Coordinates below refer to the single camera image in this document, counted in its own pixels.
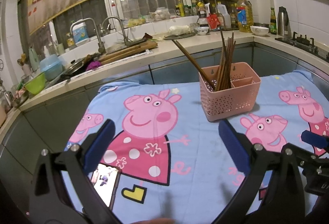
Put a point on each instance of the dark thin chopstick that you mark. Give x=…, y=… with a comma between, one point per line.
x=195, y=64

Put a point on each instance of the patterned small bowl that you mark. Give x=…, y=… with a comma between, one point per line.
x=201, y=31

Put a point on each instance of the green glass bottle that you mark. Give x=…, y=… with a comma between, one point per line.
x=273, y=22

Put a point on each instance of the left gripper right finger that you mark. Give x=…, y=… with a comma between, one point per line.
x=272, y=188

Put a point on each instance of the black frying pan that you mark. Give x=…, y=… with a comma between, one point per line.
x=76, y=68

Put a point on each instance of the dark soy sauce bottle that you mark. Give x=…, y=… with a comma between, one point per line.
x=202, y=14

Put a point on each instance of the green plastic bowl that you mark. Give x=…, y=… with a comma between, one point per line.
x=36, y=84

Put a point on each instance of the chrome kitchen faucet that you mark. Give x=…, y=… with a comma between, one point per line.
x=101, y=44

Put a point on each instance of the purple cloth rag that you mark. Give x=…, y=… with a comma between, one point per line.
x=93, y=65

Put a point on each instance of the pink plastic utensil basket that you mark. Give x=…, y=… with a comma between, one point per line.
x=240, y=98

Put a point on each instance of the smartphone with lit screen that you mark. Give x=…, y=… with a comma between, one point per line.
x=105, y=180

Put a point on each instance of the white ceramic bowl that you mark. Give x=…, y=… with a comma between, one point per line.
x=259, y=31

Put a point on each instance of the wooden cutting board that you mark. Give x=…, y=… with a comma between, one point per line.
x=127, y=52

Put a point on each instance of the brown wooden chopstick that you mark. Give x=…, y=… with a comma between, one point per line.
x=228, y=47
x=223, y=76

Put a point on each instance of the large cooking oil bottle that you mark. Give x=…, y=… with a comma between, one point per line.
x=244, y=15

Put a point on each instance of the blue Peppa Pig cloth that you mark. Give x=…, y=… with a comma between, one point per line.
x=172, y=161

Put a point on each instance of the steel thermos kettle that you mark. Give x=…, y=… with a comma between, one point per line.
x=283, y=24

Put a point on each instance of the white plastic jug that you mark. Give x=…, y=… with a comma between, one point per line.
x=225, y=15

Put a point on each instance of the light blue plastic container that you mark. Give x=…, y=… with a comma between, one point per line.
x=51, y=66

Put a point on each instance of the red snack packet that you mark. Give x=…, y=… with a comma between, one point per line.
x=213, y=22

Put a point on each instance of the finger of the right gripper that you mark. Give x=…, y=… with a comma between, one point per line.
x=318, y=141

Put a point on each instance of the black gas stove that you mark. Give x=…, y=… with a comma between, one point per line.
x=305, y=44

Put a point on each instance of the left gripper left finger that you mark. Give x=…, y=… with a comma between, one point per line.
x=50, y=201

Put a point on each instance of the blue white detergent jug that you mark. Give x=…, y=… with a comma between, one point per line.
x=80, y=34

